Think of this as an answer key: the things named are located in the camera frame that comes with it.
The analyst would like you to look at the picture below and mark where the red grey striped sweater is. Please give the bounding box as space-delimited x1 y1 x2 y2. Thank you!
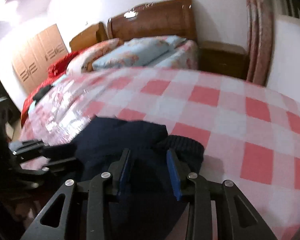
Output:
8 115 205 240

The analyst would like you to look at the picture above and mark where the dark cloth on bed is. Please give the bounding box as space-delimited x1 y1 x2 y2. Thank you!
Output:
33 85 54 103

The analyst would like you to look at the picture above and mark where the wooden wardrobe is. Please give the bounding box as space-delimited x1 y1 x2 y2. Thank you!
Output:
12 24 68 94

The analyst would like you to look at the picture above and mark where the pink checked bed cover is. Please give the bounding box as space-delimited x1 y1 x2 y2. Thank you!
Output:
20 67 300 239

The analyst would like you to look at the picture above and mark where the red blanket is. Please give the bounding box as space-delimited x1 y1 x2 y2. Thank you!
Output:
20 50 83 127

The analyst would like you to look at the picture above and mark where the orange floral pillow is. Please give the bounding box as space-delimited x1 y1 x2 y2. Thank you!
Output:
66 38 124 75

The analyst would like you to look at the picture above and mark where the light blue floral pillow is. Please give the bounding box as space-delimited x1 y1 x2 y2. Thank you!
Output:
92 35 187 70

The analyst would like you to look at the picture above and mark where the small wooden headboard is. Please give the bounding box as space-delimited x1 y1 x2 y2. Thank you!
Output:
69 22 108 51

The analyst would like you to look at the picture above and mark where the floral bed sheet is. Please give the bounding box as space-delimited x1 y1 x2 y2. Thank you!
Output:
147 40 199 70

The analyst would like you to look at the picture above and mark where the wooden nightstand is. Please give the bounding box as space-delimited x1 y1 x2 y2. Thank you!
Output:
198 41 249 80

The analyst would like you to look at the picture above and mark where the large wooden headboard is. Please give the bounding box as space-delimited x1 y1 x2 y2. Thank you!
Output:
107 0 197 41

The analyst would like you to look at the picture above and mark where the pink floral curtain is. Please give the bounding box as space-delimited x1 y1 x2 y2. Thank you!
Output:
247 0 274 86

